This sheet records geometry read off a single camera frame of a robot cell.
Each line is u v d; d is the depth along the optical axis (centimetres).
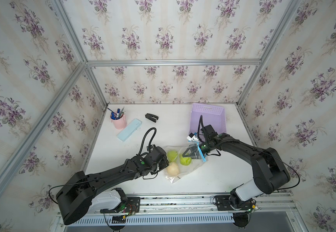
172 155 83
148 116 111
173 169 80
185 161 78
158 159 63
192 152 73
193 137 80
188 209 73
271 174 44
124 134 101
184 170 87
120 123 101
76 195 40
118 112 101
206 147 73
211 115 111
